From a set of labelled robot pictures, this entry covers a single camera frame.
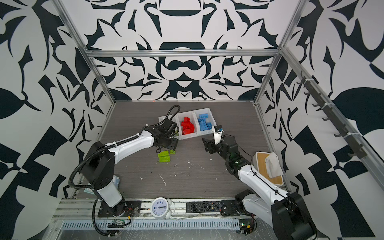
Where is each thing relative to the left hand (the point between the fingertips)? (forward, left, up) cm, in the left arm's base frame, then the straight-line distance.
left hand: (173, 140), depth 89 cm
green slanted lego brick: (-8, +6, -8) cm, 12 cm away
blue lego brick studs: (+22, -20, -6) cm, 30 cm away
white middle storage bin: (+18, -4, -2) cm, 19 cm away
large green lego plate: (-5, +6, -7) cm, 11 cm away
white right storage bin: (+17, -24, -2) cm, 30 cm away
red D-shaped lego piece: (+12, -8, -4) cm, 15 cm away
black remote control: (-33, -19, -7) cm, 39 cm away
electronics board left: (-38, +26, -11) cm, 47 cm away
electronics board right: (-41, -35, -9) cm, 55 cm away
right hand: (-2, -20, +8) cm, 22 cm away
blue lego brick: (+14, -19, -5) cm, 24 cm away
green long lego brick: (-4, +1, -7) cm, 8 cm away
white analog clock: (-33, +5, -6) cm, 34 cm away
